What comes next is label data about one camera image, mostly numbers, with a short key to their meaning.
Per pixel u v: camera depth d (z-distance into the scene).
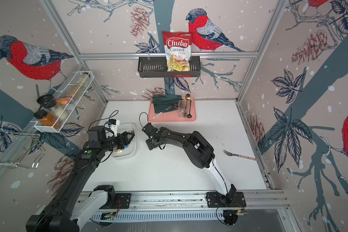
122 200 0.73
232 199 0.63
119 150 0.92
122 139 0.68
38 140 0.69
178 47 0.82
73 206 0.44
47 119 0.61
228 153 0.90
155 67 1.07
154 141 0.70
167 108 1.15
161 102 1.18
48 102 0.62
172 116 1.10
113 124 0.71
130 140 0.74
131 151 0.92
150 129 0.76
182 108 1.07
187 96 1.05
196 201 0.75
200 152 0.54
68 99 0.72
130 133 0.74
